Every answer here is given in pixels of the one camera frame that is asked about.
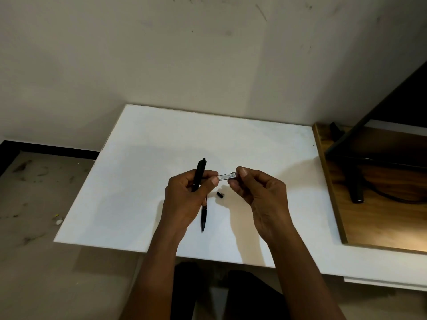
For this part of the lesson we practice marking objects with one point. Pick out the black skirting board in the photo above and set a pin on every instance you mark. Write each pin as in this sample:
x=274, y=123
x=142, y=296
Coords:
x=50, y=150

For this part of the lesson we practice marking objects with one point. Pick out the person's right hand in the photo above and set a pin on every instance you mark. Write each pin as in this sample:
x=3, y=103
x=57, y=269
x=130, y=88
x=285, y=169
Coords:
x=267, y=203

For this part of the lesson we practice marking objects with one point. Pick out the person's left forearm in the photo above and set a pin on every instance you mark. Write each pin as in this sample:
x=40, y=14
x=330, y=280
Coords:
x=150, y=279

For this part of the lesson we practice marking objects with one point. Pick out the small black pencil cap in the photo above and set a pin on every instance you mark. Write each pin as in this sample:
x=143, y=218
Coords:
x=220, y=195

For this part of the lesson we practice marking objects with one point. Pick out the grey lead refill case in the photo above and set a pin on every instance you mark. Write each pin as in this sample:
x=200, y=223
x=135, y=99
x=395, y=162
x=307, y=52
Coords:
x=227, y=176

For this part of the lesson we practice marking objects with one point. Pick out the black television foot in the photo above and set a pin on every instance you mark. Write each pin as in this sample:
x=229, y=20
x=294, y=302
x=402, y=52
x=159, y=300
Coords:
x=356, y=193

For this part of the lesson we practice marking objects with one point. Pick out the person's black trousers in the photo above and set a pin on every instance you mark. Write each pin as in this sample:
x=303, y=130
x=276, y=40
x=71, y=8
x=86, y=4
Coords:
x=257, y=299

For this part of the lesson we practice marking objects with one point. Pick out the person's left hand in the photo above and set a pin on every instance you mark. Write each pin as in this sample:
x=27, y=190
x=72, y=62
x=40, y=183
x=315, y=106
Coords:
x=181, y=203

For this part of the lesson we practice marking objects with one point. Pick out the black television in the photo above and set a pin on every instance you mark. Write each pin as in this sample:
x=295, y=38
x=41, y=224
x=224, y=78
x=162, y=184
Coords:
x=407, y=106

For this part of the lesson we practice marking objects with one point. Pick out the brown wooden board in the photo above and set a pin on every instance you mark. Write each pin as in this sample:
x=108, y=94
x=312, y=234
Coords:
x=377, y=226

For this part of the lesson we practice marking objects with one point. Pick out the person's right forearm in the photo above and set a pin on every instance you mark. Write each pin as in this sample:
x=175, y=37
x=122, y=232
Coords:
x=303, y=283

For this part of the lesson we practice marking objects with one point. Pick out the black mechanical pencil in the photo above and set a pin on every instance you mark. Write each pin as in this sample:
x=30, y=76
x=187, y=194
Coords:
x=203, y=216
x=200, y=166

